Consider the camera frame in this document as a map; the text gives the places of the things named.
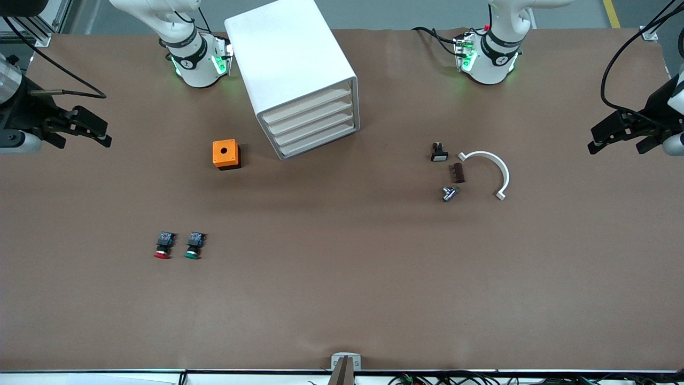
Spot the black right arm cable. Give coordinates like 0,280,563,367
0,16,107,100

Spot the green-lit arm base connector box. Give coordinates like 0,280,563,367
213,36,234,75
454,32,477,73

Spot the white plastic drawer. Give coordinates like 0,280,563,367
275,123,357,158
261,86,353,125
266,99,354,135
270,111,355,146

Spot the black strut with bracket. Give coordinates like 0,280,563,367
641,0,684,42

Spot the brown table cover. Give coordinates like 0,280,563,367
0,27,684,373

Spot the aluminium frame profile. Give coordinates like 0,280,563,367
0,13,67,48

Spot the brown camera mount bar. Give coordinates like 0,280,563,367
327,357,354,385

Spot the black cable bundle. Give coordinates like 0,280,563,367
387,372,684,385

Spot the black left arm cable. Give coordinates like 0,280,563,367
601,0,684,116

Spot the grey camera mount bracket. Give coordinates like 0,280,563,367
330,352,362,371

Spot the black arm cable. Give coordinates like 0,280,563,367
0,16,107,100
601,0,684,116

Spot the orange box with hole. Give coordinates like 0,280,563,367
212,139,242,171

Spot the black base cable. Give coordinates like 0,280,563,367
411,26,461,57

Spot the white drawer cabinet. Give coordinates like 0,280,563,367
224,0,361,161

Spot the red push button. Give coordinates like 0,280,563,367
153,231,177,260

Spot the green push button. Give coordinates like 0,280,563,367
184,231,207,260

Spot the white half ring clamp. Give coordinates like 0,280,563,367
458,151,510,202

